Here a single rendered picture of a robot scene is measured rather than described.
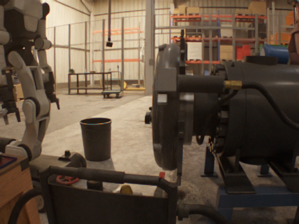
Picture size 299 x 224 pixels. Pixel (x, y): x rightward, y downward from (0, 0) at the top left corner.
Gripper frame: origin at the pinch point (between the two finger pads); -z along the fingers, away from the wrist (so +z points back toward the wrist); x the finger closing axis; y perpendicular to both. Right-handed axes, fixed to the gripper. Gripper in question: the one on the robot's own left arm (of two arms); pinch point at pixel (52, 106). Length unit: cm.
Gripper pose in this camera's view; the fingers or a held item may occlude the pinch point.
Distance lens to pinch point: 173.6
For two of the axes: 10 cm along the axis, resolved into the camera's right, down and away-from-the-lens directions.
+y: 1.7, -1.7, 9.7
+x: 9.7, -1.7, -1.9
